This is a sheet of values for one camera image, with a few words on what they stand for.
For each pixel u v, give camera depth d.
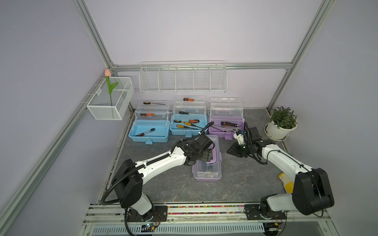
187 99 1.12
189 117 1.08
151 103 1.09
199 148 0.61
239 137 0.82
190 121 1.12
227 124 1.09
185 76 1.01
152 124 1.09
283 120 0.91
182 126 1.08
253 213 0.74
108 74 0.85
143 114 1.05
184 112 1.08
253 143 0.66
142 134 1.05
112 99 0.83
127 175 0.45
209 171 0.80
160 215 0.73
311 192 0.42
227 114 1.17
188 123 1.10
